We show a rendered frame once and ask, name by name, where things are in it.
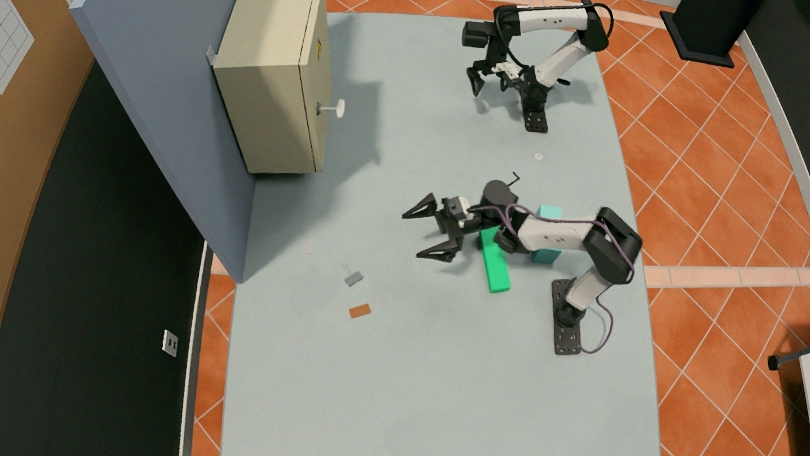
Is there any green rectangular block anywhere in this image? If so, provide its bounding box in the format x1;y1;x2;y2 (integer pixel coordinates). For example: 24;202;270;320
479;227;511;293

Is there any orange flat rectangular tile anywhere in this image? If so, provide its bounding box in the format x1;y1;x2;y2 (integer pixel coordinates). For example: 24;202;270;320
349;303;371;319

